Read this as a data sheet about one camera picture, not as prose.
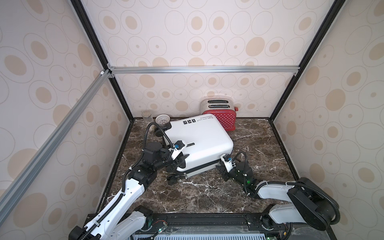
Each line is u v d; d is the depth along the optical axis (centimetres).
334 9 69
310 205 43
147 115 103
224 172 77
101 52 82
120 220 45
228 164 75
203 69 91
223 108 103
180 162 67
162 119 117
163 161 62
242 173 65
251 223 73
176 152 61
